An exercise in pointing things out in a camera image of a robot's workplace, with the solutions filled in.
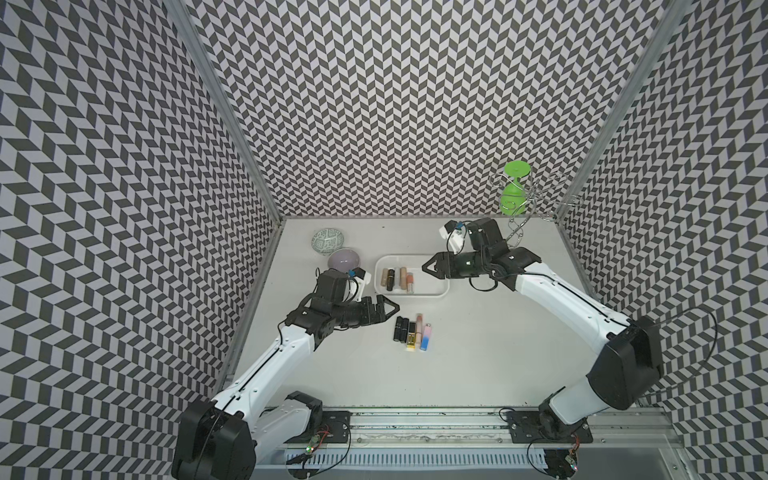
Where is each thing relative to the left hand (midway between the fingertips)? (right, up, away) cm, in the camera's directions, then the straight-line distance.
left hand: (387, 314), depth 77 cm
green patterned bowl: (-23, +20, +31) cm, 44 cm away
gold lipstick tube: (-2, +7, +22) cm, 23 cm away
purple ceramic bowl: (-16, +13, +24) cm, 32 cm away
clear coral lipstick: (+7, +5, +21) cm, 23 cm away
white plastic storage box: (+12, +5, +19) cm, 23 cm away
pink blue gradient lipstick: (+11, -9, +10) cm, 18 cm away
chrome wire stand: (+43, +31, +3) cm, 53 cm away
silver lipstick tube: (+3, +5, +21) cm, 22 cm away
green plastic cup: (+38, +33, +14) cm, 53 cm away
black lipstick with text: (+3, -7, +11) cm, 14 cm away
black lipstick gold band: (0, +6, +22) cm, 22 cm away
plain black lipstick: (+5, -8, +11) cm, 14 cm away
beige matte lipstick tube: (+5, +7, +21) cm, 23 cm away
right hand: (+12, +11, +1) cm, 16 cm away
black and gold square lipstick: (+7, -9, +9) cm, 15 cm away
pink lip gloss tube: (+9, -7, +11) cm, 16 cm away
